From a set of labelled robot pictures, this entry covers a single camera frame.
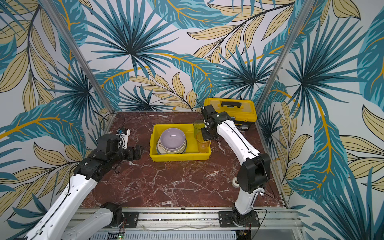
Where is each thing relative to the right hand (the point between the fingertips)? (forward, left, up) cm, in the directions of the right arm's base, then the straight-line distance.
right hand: (207, 136), depth 86 cm
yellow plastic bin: (-2, +9, -15) cm, 18 cm away
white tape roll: (-23, -13, -15) cm, 31 cm away
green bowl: (+3, +21, -9) cm, 23 cm away
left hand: (-9, +38, +6) cm, 40 cm away
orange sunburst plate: (-2, +29, -11) cm, 31 cm away
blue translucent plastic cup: (+13, +4, -6) cm, 15 cm away
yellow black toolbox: (+19, -25, -1) cm, 32 cm away
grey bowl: (-5, +20, -6) cm, 21 cm away
